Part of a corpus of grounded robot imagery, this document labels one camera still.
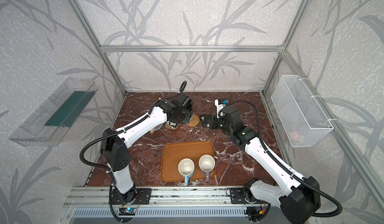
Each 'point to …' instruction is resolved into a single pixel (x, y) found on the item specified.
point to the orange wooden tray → (172, 152)
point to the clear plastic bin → (49, 123)
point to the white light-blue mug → (186, 167)
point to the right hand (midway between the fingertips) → (207, 112)
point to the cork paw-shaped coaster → (170, 127)
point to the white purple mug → (206, 163)
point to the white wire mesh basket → (302, 118)
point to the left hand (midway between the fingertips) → (188, 115)
